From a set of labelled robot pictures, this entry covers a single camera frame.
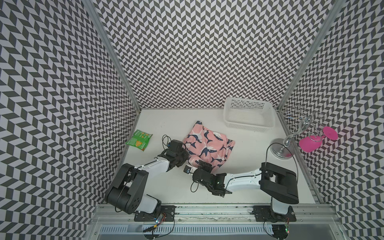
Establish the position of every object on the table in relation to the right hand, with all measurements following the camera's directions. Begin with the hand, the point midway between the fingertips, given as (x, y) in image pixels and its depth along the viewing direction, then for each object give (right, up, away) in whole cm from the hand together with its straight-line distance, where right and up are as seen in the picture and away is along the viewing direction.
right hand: (199, 166), depth 85 cm
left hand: (-6, +5, +6) cm, 10 cm away
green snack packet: (-40, +14, +13) cm, 44 cm away
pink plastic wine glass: (+61, +14, -5) cm, 63 cm away
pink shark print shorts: (+5, +10, +10) cm, 15 cm away
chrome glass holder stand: (+52, +9, +8) cm, 53 cm away
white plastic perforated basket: (+39, +31, +34) cm, 61 cm away
